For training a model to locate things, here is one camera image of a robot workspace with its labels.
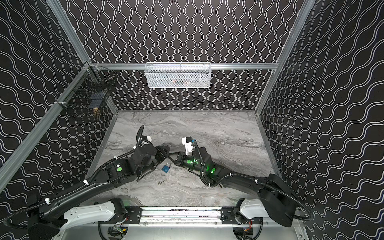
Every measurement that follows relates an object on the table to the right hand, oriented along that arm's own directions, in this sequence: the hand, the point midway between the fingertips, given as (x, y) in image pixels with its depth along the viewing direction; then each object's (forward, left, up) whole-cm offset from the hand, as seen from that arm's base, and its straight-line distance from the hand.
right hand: (166, 156), depth 71 cm
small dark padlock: (+4, +4, -21) cm, 22 cm away
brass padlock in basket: (+24, +41, +8) cm, 48 cm away
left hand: (+1, -4, +3) cm, 6 cm away
